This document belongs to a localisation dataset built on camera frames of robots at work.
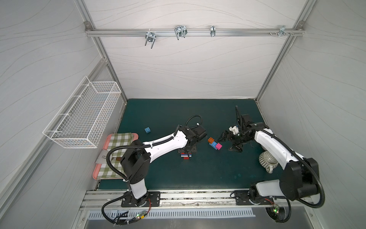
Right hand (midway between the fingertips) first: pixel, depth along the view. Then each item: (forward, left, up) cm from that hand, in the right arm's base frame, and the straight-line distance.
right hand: (223, 144), depth 82 cm
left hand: (-4, +20, -2) cm, 21 cm away
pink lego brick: (+3, +1, -9) cm, 9 cm away
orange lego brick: (+7, +6, -8) cm, 12 cm away
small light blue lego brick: (+14, +51, -10) cm, 54 cm away
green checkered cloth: (+4, +73, -9) cm, 73 cm away
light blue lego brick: (+4, +4, -10) cm, 12 cm away
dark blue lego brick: (-4, +22, -11) cm, 25 cm away
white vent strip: (-33, +21, -11) cm, 41 cm away
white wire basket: (-2, +72, +21) cm, 76 cm away
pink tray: (+8, +58, -10) cm, 60 cm away
